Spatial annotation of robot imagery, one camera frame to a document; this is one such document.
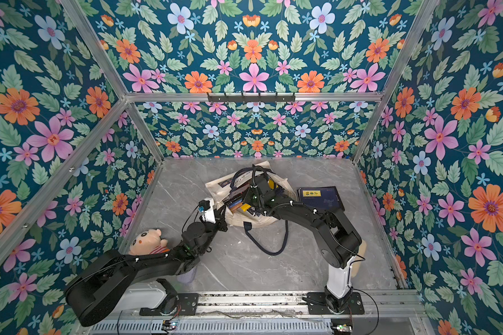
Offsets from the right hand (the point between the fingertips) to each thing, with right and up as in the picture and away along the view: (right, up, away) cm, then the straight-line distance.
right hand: (249, 190), depth 91 cm
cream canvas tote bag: (-12, +2, -1) cm, 13 cm away
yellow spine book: (-2, -8, +2) cm, 8 cm away
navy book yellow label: (+35, -4, +10) cm, 37 cm away
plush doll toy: (-39, -20, -10) cm, 45 cm away
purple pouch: (-23, -32, -13) cm, 41 cm away
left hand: (-8, -5, -9) cm, 13 cm away
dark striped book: (-6, -2, 0) cm, 6 cm away
